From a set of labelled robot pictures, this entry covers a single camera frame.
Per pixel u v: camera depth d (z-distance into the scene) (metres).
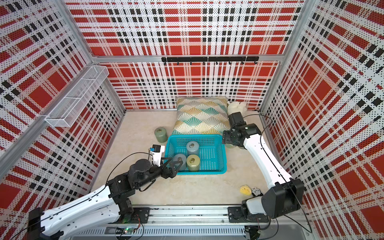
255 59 0.89
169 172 0.63
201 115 0.96
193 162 0.83
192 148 0.88
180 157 0.85
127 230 0.69
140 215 0.74
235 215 0.73
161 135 0.98
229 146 0.76
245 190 0.80
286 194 0.39
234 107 1.12
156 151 0.62
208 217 0.74
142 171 0.52
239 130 0.55
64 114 0.69
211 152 0.97
